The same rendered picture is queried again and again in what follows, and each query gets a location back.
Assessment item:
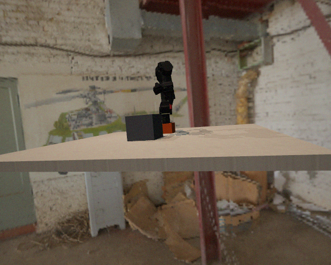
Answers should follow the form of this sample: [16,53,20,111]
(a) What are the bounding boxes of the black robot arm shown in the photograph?
[153,61,173,124]

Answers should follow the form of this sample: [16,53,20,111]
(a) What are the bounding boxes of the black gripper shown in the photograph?
[162,78,175,105]

